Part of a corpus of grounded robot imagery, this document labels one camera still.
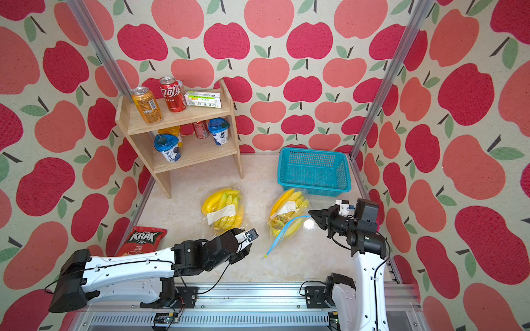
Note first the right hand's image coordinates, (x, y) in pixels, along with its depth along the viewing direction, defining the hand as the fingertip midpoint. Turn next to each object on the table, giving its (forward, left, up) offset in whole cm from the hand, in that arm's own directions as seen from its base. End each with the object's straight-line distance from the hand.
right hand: (310, 216), depth 71 cm
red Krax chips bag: (-8, +68, -19) cm, 71 cm away
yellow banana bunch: (+8, +7, -7) cm, 13 cm away
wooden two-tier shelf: (+28, +51, 0) cm, 58 cm away
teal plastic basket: (+41, -12, -23) cm, 48 cm away
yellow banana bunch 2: (+7, +35, -13) cm, 38 cm away
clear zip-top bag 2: (-2, +40, -17) cm, 43 cm away
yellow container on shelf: (+31, +59, +9) cm, 67 cm away
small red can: (+38, +50, +5) cm, 63 cm away
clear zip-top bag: (-7, +11, -10) cm, 16 cm away
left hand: (-9, +22, -8) cm, 25 cm away
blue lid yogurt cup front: (+21, +58, +9) cm, 62 cm away
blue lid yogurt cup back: (+36, +41, +9) cm, 55 cm away
